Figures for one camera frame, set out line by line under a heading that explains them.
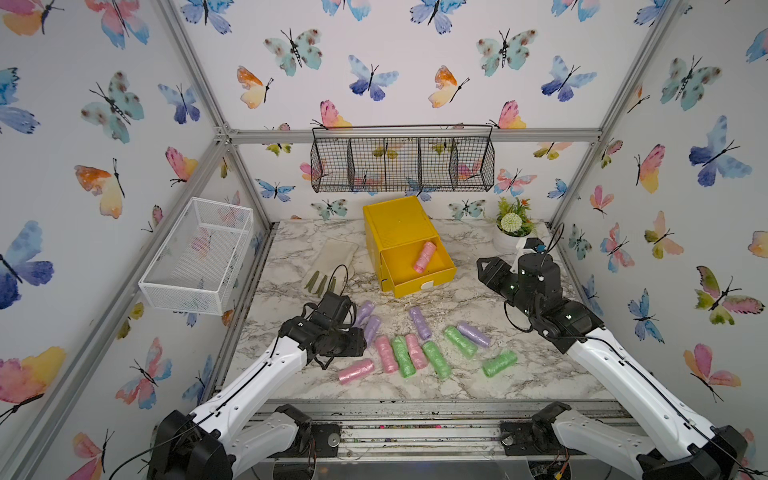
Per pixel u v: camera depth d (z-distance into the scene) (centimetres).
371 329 91
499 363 83
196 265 88
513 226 99
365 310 96
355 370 83
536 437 66
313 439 73
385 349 87
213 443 38
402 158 99
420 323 93
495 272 63
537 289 54
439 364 85
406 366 84
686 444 38
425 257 89
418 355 86
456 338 89
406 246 87
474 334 90
